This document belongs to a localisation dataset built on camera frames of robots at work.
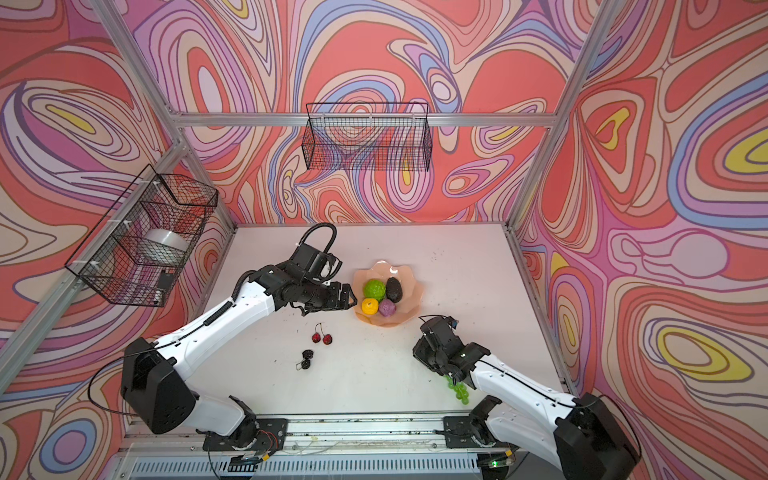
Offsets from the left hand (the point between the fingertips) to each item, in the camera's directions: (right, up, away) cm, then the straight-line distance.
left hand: (350, 300), depth 79 cm
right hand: (+19, -17, +6) cm, 26 cm away
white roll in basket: (-45, +16, -5) cm, 48 cm away
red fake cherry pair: (-8, -13, +9) cm, 18 cm away
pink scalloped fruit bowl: (+17, -3, +17) cm, 25 cm away
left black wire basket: (-51, +13, -7) cm, 53 cm away
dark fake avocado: (+12, +1, +15) cm, 19 cm away
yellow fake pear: (+4, -3, +10) cm, 11 cm away
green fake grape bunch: (+29, -24, 0) cm, 38 cm away
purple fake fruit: (+10, -4, +12) cm, 16 cm away
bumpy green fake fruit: (+6, +1, +14) cm, 16 cm away
